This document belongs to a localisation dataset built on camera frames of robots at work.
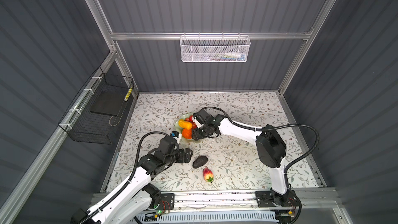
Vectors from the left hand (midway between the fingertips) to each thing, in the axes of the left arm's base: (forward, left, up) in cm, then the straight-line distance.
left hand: (186, 152), depth 79 cm
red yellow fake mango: (-10, -11, -6) cm, 16 cm away
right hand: (+11, -5, -4) cm, 13 cm away
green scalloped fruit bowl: (+17, +5, -5) cm, 19 cm away
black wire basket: (+12, +44, +16) cm, 49 cm away
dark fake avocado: (-3, -7, -6) cm, 10 cm away
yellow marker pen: (+24, +31, +17) cm, 42 cm away
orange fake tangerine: (+13, 0, -4) cm, 14 cm away
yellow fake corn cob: (+16, +1, +1) cm, 16 cm away
